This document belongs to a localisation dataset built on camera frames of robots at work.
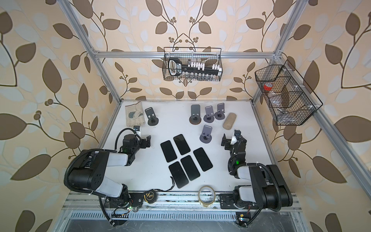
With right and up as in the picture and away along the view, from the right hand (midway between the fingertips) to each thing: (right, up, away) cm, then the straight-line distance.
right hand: (232, 135), depth 89 cm
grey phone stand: (-12, +11, +19) cm, 25 cm away
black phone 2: (-41, -11, +3) cm, 42 cm away
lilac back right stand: (-16, -2, +4) cm, 17 cm away
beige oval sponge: (+2, +8, +15) cm, 18 cm away
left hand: (-60, 0, +5) cm, 60 cm away
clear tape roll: (-18, -31, -12) cm, 38 cm away
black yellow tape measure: (-47, -29, -16) cm, 58 cm away
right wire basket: (+25, +21, -16) cm, 36 cm away
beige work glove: (-69, +12, +19) cm, 73 cm away
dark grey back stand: (-55, +9, +19) cm, 59 cm away
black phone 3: (-33, -7, +7) cm, 34 cm away
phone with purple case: (-34, -22, -6) cm, 41 cm away
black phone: (-19, -14, 0) cm, 24 cm away
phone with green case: (-27, -19, -4) cm, 33 cm away
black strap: (-47, -27, -13) cm, 56 cm away
